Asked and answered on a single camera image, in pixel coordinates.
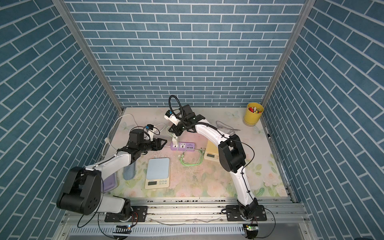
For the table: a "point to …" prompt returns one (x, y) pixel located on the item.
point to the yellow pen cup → (253, 113)
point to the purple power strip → (183, 146)
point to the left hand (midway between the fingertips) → (166, 141)
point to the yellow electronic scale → (211, 152)
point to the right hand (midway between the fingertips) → (171, 129)
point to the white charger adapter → (175, 141)
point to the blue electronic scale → (157, 173)
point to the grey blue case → (129, 171)
